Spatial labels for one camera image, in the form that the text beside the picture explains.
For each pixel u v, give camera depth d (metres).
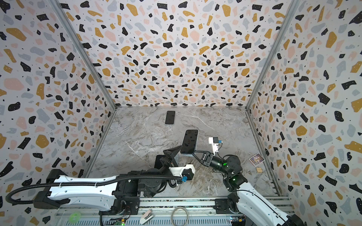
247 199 0.53
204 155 0.64
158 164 0.91
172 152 0.52
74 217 0.70
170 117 1.17
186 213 0.72
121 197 0.44
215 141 0.67
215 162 0.64
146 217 0.69
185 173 0.47
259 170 0.88
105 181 0.43
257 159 0.90
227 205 0.75
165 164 0.53
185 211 0.72
